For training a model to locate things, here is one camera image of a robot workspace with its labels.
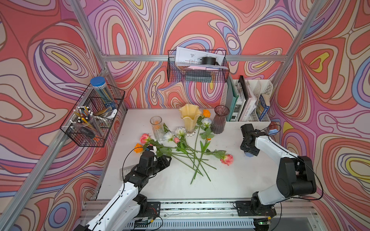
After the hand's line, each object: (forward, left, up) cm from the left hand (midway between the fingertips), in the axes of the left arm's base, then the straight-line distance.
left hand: (170, 160), depth 81 cm
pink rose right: (+3, -34, -6) cm, 35 cm away
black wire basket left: (+14, +34, +22) cm, 42 cm away
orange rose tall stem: (+41, -25, -5) cm, 48 cm away
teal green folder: (+31, -37, +20) cm, 52 cm away
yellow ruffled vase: (+30, -12, +7) cm, 33 cm away
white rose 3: (+20, +3, -6) cm, 21 cm away
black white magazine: (+35, -45, +18) cm, 60 cm away
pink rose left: (+9, +6, -5) cm, 12 cm away
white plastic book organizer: (+54, -68, +11) cm, 87 cm away
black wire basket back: (+56, -4, +21) cm, 60 cm away
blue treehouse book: (+37, -64, +5) cm, 73 cm away
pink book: (+31, -50, +13) cm, 61 cm away
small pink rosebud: (+18, -3, -7) cm, 20 cm away
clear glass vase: (+23, +10, +6) cm, 26 cm away
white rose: (+32, -24, -4) cm, 40 cm away
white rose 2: (+24, -6, -6) cm, 25 cm away
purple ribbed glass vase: (+26, -31, +2) cm, 40 cm away
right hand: (+7, -49, -4) cm, 50 cm away
